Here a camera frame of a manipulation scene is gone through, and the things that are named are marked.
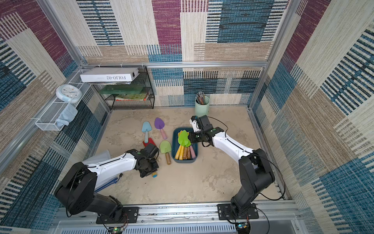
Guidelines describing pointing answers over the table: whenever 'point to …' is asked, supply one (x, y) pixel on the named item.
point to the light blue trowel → (146, 127)
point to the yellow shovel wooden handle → (188, 152)
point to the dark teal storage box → (175, 146)
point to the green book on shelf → (122, 89)
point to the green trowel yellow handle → (182, 140)
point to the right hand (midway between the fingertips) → (189, 135)
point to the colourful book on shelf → (132, 97)
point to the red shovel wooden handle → (150, 141)
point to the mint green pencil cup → (202, 109)
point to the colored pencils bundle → (200, 98)
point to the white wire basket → (55, 117)
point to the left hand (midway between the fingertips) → (157, 169)
